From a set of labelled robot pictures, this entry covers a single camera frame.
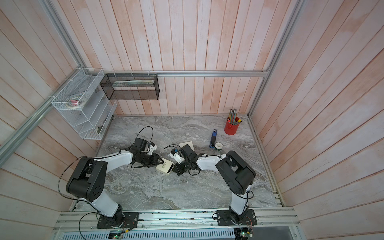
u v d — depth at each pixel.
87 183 0.46
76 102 0.74
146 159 0.81
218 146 1.01
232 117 1.01
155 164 0.82
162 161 0.90
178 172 0.80
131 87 1.06
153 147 0.88
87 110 0.81
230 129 1.03
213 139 1.04
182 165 0.81
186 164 0.75
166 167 0.88
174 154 0.83
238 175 0.49
